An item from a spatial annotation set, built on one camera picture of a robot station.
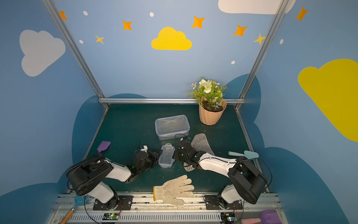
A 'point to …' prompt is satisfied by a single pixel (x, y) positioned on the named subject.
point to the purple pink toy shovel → (267, 216)
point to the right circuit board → (227, 218)
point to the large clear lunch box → (172, 128)
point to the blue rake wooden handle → (79, 200)
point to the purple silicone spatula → (103, 146)
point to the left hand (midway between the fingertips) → (166, 153)
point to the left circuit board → (111, 216)
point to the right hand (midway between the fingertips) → (174, 152)
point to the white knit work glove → (170, 190)
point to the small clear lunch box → (166, 160)
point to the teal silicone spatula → (249, 155)
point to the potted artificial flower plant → (211, 103)
